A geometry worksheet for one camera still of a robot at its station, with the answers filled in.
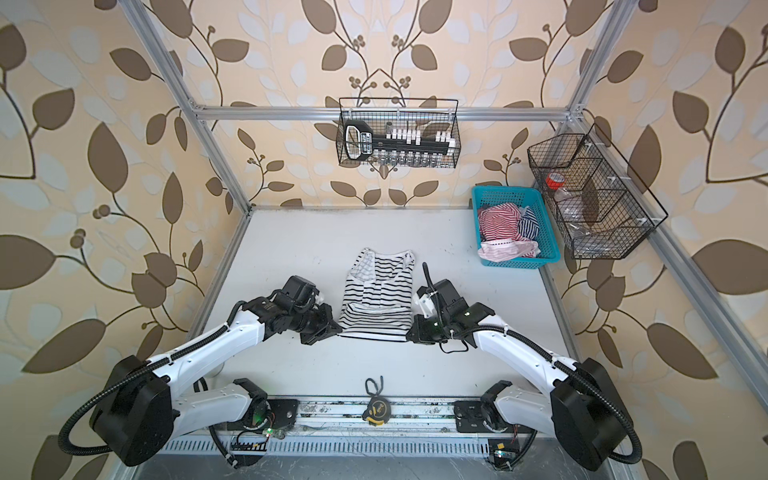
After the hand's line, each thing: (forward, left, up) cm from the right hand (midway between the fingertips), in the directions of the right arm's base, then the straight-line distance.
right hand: (407, 338), depth 79 cm
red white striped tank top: (+41, -36, 0) cm, 55 cm away
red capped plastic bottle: (+32, -42, +26) cm, 59 cm away
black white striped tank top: (+16, +9, -7) cm, 19 cm away
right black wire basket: (+22, -49, +27) cm, 60 cm away
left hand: (+3, +17, +2) cm, 17 cm away
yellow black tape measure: (-16, +8, -4) cm, 18 cm away
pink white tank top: (+26, -31, +4) cm, 41 cm away
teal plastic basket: (+56, -33, 0) cm, 65 cm away
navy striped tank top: (+41, -47, -2) cm, 62 cm away
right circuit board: (-25, -21, -9) cm, 34 cm away
